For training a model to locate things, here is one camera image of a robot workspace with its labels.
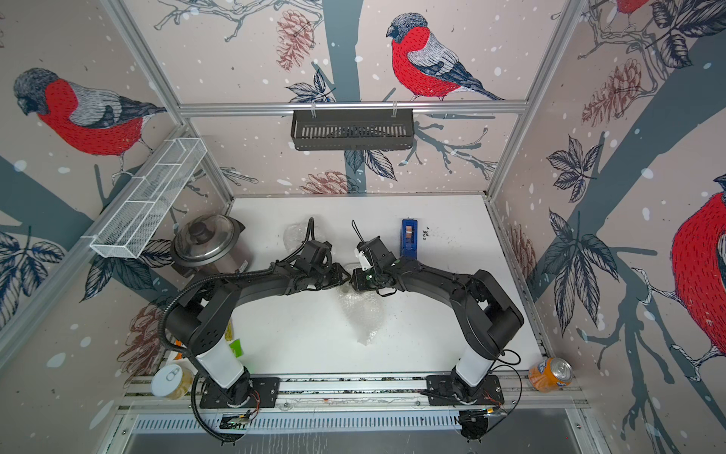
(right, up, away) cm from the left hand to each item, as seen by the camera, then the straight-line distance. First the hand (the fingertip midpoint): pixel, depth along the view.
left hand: (354, 273), depth 91 cm
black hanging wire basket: (-2, +53, +16) cm, 55 cm away
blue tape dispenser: (+19, +10, +10) cm, 24 cm away
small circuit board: (-30, -35, -19) cm, 50 cm away
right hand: (0, -1, -3) cm, 3 cm away
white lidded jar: (-46, -24, -19) cm, 55 cm away
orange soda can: (+50, -20, -24) cm, 59 cm away
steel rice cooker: (-45, +10, -5) cm, 46 cm away
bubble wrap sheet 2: (+4, -8, -13) cm, 16 cm away
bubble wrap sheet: (-22, +12, +7) cm, 26 cm away
